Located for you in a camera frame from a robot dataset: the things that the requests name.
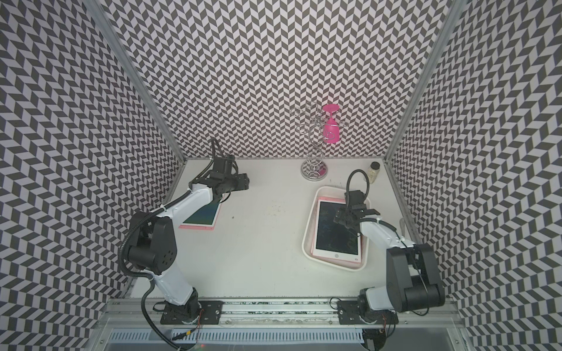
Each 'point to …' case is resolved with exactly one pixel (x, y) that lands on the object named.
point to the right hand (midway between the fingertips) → (349, 223)
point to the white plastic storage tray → (307, 207)
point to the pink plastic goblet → (331, 131)
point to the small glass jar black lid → (373, 172)
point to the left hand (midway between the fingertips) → (243, 182)
